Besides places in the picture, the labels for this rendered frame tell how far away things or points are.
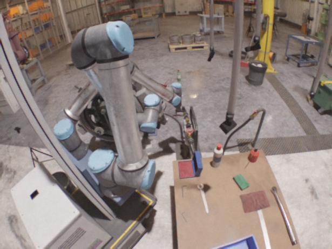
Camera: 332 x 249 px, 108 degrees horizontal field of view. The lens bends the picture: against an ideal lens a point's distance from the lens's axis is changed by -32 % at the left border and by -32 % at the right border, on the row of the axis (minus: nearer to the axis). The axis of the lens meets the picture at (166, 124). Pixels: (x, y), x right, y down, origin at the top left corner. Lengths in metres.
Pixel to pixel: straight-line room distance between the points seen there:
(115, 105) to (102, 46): 0.21
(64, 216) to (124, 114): 0.64
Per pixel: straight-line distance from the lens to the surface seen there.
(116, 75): 0.58
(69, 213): 0.99
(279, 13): 9.31
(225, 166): 1.42
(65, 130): 1.22
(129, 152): 0.72
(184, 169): 1.37
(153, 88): 1.31
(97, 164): 0.87
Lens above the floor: 1.61
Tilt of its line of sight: 40 degrees down
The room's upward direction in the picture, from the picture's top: 7 degrees counter-clockwise
